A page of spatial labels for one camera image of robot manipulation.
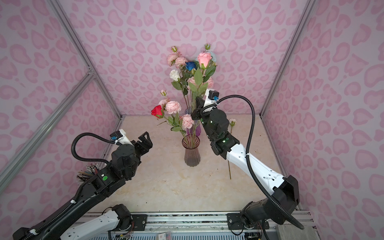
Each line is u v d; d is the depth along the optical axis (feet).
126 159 1.58
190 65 2.62
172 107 2.27
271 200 1.16
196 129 3.39
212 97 1.75
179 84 2.61
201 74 2.00
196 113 1.92
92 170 2.40
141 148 1.96
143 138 2.02
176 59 2.74
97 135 1.67
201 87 2.08
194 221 2.46
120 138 1.84
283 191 1.31
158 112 2.21
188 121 2.41
